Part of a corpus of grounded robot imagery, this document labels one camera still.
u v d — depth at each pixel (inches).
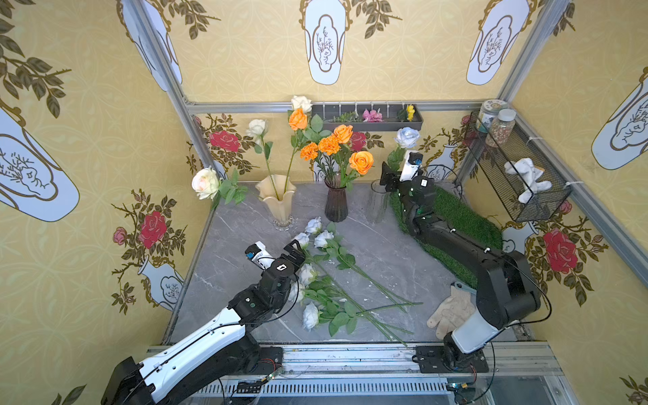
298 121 31.4
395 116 35.8
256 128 34.6
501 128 31.4
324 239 37.5
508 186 29.8
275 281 22.0
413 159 27.2
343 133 32.9
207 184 23.9
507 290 17.9
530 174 27.6
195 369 18.9
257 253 26.6
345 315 31.3
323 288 33.4
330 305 32.4
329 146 32.1
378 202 38.4
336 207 39.6
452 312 32.1
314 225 39.2
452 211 43.1
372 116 34.6
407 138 30.0
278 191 38.2
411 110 34.5
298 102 32.8
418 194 25.2
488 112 33.7
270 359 28.9
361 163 30.0
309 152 32.9
